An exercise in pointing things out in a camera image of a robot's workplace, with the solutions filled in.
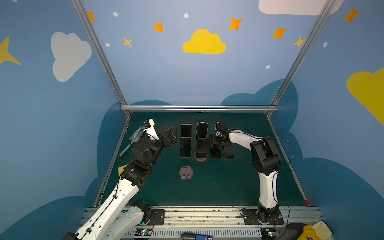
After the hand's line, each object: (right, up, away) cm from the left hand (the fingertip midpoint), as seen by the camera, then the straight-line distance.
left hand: (171, 127), depth 68 cm
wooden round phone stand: (+14, -21, +28) cm, 37 cm away
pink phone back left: (+5, -2, +28) cm, 28 cm away
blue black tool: (+10, -48, -3) cm, 49 cm away
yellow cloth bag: (+70, -49, +1) cm, 85 cm away
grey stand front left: (+6, -27, +20) cm, 34 cm away
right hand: (+25, -9, +35) cm, 44 cm away
